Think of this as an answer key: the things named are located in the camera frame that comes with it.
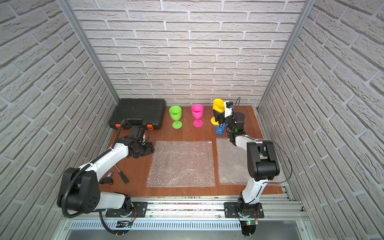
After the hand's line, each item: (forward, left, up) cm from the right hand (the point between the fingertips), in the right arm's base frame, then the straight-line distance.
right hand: (221, 108), depth 91 cm
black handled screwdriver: (-35, +58, -20) cm, 70 cm away
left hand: (-18, +44, -13) cm, 50 cm away
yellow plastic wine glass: (-1, +2, +4) cm, 4 cm away
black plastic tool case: (+14, +51, -16) cm, 56 cm away
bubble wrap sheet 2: (-28, -5, -21) cm, 35 cm away
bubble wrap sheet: (-26, +26, -21) cm, 42 cm away
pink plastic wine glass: (+4, +14, -6) cm, 16 cm away
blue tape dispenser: (-3, -1, -18) cm, 18 cm away
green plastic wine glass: (+6, +30, -8) cm, 31 cm away
